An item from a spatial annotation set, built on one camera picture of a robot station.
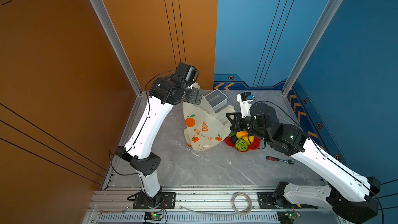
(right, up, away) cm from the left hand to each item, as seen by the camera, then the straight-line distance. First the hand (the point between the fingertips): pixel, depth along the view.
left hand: (190, 91), depth 70 cm
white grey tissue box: (+16, -2, +43) cm, 46 cm away
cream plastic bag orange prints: (+7, -18, +6) cm, 20 cm away
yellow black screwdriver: (+49, -52, 0) cm, 72 cm away
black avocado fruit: (+23, -26, +19) cm, 40 cm away
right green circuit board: (+44, -57, 0) cm, 72 cm away
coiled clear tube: (+20, -54, +1) cm, 57 cm away
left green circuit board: (-17, -58, +1) cm, 60 cm away
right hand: (+15, -10, -6) cm, 19 cm away
